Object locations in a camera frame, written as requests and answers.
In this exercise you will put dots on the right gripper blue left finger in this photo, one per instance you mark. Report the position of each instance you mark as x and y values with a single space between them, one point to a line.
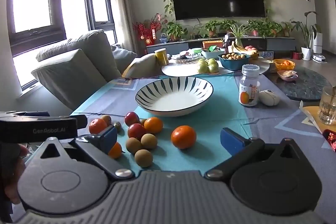
104 140

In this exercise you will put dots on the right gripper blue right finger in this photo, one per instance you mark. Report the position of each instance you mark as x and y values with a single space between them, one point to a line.
232 142

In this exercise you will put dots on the small orange mandarin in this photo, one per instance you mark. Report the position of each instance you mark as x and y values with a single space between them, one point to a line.
116 151

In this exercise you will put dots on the small green dark fruit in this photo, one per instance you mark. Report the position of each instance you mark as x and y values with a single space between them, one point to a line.
118 126

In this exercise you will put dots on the red apple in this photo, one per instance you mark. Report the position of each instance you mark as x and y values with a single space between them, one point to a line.
131 118
136 131

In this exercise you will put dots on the brown longan fruit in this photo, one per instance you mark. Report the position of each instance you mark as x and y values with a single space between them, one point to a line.
143 158
149 141
133 145

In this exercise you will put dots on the large orange mandarin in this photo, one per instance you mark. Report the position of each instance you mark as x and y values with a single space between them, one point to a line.
183 137

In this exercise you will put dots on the person left hand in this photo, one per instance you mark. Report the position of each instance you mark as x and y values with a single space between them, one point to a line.
11 189

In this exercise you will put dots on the blue patterned tablecloth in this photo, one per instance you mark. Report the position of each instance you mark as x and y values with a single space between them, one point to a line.
271 124

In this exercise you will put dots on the white oval gadget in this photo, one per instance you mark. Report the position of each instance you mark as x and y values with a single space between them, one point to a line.
269 98

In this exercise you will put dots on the plastic jar with white lid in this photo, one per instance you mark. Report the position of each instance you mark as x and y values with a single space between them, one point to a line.
249 85

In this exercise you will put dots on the striped white ceramic bowl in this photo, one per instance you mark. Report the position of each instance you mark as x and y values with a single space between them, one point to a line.
174 96

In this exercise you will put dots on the grey sofa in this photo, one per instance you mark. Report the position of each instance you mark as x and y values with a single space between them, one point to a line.
72 70

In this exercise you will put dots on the plate of green apples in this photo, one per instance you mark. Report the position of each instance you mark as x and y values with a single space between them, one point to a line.
208 66

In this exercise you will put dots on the blue bowl of longans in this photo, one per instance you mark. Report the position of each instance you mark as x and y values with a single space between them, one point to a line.
234 61

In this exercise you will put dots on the pink snack dish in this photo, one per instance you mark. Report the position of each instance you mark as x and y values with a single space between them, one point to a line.
288 75

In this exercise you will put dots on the banana bunch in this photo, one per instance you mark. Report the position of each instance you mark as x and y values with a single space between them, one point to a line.
251 51

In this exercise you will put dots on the orange basket of mandarins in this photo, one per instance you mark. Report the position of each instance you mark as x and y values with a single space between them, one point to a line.
284 64

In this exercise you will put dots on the light blue snack box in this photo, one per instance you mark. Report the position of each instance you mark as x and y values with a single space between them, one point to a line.
213 52

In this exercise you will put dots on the dark marble round table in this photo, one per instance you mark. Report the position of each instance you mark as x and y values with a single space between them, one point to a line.
307 87

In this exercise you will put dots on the round white coffee table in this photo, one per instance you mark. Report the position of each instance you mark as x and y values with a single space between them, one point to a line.
174 69

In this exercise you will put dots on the glass candy dish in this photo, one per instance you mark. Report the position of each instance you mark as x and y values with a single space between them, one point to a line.
186 58

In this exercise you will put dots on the drinking glass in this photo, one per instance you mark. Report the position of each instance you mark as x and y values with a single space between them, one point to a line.
326 111

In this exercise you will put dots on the tv cabinet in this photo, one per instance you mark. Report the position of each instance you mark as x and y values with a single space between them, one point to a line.
261 44

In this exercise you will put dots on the yellow tin can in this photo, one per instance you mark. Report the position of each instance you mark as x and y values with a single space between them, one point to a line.
161 56

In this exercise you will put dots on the white potted tall plant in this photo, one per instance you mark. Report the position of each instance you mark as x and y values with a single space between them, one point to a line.
309 33

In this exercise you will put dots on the red festive decoration plant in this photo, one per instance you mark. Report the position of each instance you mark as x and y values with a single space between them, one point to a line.
147 30

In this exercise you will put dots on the white robot vacuum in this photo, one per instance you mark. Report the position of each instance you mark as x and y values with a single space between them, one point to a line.
319 58

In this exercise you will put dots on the window with dark frame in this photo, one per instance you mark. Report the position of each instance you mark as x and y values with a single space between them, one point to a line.
37 23

